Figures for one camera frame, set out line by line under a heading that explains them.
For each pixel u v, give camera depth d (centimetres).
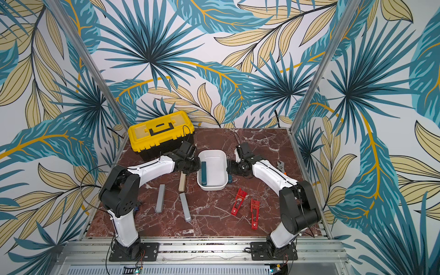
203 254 75
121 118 113
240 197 88
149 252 73
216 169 99
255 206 86
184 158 74
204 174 95
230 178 90
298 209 45
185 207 84
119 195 49
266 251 73
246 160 66
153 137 93
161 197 86
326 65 86
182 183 91
